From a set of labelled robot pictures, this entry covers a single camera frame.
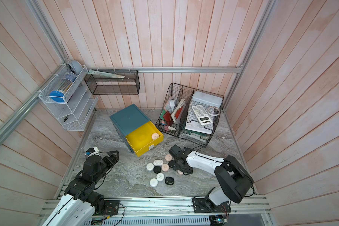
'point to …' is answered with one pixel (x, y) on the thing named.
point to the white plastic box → (207, 99)
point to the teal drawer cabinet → (126, 121)
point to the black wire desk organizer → (189, 113)
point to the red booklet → (168, 117)
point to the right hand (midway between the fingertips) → (180, 167)
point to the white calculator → (202, 115)
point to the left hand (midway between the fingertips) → (114, 157)
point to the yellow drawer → (141, 140)
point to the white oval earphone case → (158, 162)
